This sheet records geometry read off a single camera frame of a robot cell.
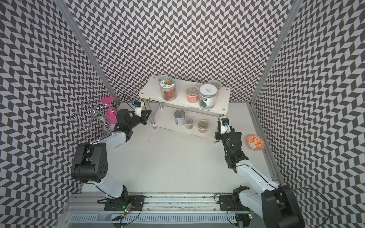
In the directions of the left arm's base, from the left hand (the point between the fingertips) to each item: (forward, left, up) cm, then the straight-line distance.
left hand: (150, 111), depth 91 cm
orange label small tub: (-5, -25, -6) cm, 26 cm away
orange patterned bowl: (-15, -70, -16) cm, 73 cm away
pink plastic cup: (-2, +24, +1) cm, 24 cm away
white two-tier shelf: (-8, -23, +12) cm, 27 cm away
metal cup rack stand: (-12, +27, +11) cm, 31 cm away
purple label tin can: (0, -19, -4) cm, 19 cm away
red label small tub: (-7, -34, -7) cm, 36 cm away
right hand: (-12, -43, +2) cm, 45 cm away
